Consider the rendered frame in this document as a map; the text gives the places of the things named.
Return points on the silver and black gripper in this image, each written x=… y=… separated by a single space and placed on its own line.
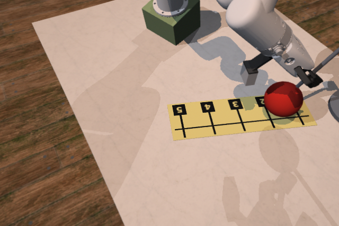
x=294 y=58

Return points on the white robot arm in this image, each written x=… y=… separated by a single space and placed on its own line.
x=254 y=20

